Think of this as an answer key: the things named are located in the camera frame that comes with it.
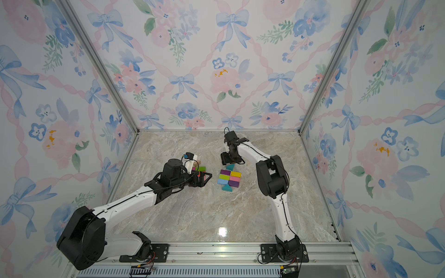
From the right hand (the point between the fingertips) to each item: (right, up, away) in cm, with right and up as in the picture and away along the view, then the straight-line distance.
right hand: (228, 160), depth 103 cm
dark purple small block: (-2, -7, -4) cm, 8 cm away
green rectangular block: (-16, -5, -5) cm, 17 cm away
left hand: (-11, -5, -21) cm, 24 cm away
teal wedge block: (-1, -14, -10) cm, 17 cm away
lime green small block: (-3, -9, -6) cm, 11 cm away
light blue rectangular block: (-4, -11, -8) cm, 14 cm away
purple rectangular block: (+3, -12, -8) cm, 15 cm away
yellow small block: (+4, -7, -5) cm, 10 cm away
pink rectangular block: (+3, -10, -6) cm, 12 cm away
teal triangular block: (+1, -4, -4) cm, 5 cm away
